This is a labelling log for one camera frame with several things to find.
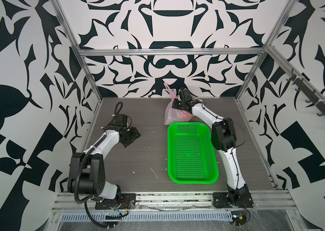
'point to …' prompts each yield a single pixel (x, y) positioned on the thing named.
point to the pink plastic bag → (172, 115)
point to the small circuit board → (239, 217)
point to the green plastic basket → (191, 156)
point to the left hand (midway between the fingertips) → (136, 134)
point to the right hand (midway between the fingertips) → (172, 100)
